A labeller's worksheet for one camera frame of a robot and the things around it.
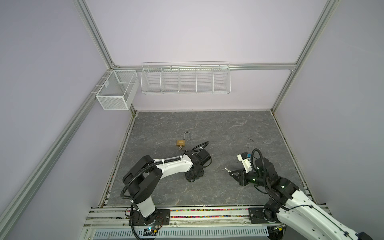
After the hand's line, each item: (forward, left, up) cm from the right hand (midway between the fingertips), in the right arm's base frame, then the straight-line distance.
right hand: (231, 174), depth 75 cm
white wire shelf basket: (+56, +24, +20) cm, 65 cm away
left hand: (+3, +17, -11) cm, 20 cm away
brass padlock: (+27, +28, -11) cm, 40 cm away
